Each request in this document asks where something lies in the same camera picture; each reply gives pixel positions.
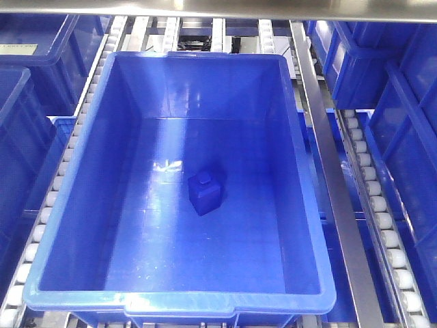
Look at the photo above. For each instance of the blue plastic box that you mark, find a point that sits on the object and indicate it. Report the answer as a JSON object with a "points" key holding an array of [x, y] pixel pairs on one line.
{"points": [[205, 194]]}

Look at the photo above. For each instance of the large open blue bin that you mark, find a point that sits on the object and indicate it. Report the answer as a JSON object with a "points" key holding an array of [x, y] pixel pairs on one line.
{"points": [[239, 239]]}

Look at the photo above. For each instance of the steel roller flow rack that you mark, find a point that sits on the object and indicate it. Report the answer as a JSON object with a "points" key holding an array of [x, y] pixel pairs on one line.
{"points": [[341, 205]]}

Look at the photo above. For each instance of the row of blue bins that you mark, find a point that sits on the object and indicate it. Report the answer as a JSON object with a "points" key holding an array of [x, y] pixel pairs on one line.
{"points": [[358, 68]]}

